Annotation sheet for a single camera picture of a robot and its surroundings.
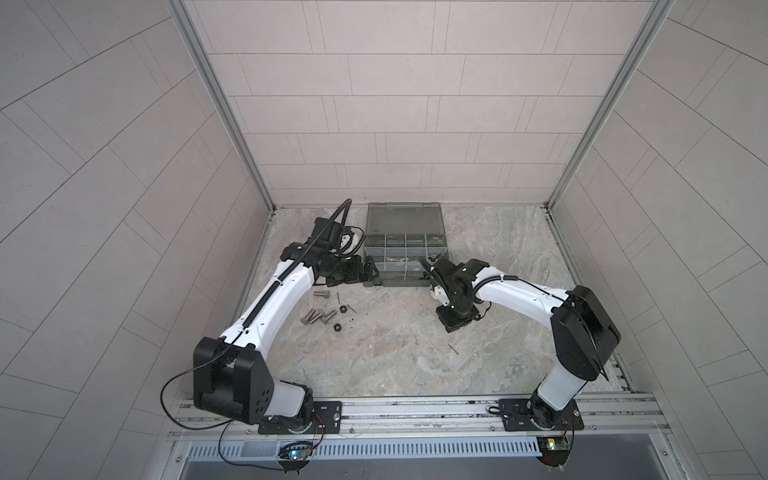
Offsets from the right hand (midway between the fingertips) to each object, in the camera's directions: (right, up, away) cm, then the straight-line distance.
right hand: (446, 330), depth 83 cm
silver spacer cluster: (-39, +3, +4) cm, 39 cm away
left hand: (-20, +17, -3) cm, 27 cm away
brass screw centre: (+2, -5, 0) cm, 6 cm away
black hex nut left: (-31, 0, +3) cm, 32 cm away
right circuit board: (+23, -23, -15) cm, 35 cm away
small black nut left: (-30, +4, +6) cm, 31 cm away
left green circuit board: (-36, -21, -18) cm, 46 cm away
